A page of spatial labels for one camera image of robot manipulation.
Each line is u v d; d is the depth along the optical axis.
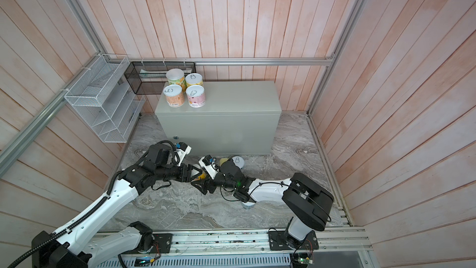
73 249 0.39
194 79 0.78
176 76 0.76
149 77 0.88
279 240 0.74
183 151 0.70
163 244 0.74
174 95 0.72
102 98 0.71
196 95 0.72
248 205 0.79
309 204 0.45
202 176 0.74
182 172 0.66
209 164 0.69
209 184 0.69
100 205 0.45
